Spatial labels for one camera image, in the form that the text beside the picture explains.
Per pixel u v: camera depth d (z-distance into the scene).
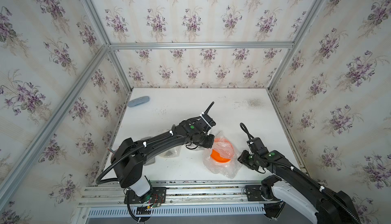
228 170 0.81
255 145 0.66
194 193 0.75
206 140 0.70
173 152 0.84
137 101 1.10
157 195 0.72
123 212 0.69
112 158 0.46
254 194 0.73
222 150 0.84
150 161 0.82
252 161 0.70
